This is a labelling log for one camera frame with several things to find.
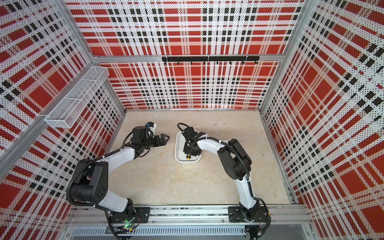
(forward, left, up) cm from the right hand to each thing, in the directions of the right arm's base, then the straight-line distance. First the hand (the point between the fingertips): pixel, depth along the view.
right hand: (189, 151), depth 95 cm
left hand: (+6, +15, +7) cm, 17 cm away
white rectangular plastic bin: (-3, +6, -1) cm, 7 cm away
